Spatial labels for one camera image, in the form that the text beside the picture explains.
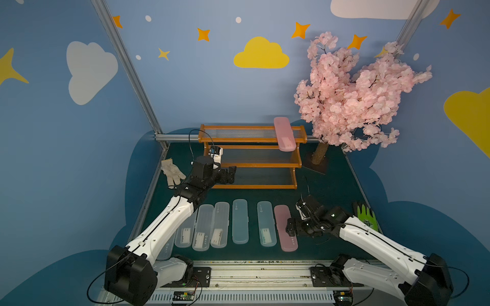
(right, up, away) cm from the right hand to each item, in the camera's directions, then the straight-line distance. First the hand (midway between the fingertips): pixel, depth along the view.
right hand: (296, 227), depth 80 cm
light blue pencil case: (-24, 0, +8) cm, 26 cm away
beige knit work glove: (-64, +22, +27) cm, 73 cm away
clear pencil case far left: (-55, -10, -1) cm, 56 cm away
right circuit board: (+16, -25, -7) cm, 31 cm away
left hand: (-31, +28, 0) cm, 41 cm away
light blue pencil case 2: (-12, -3, +6) cm, 14 cm away
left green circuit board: (-46, -23, -8) cm, 52 cm away
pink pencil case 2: (-4, +39, +2) cm, 39 cm away
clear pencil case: (-49, -5, +4) cm, 50 cm away
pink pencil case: (-3, -7, +2) cm, 8 cm away
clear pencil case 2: (-41, -5, +2) cm, 41 cm away
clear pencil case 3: (-33, -6, +3) cm, 34 cm away
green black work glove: (+36, +3, +10) cm, 38 cm away
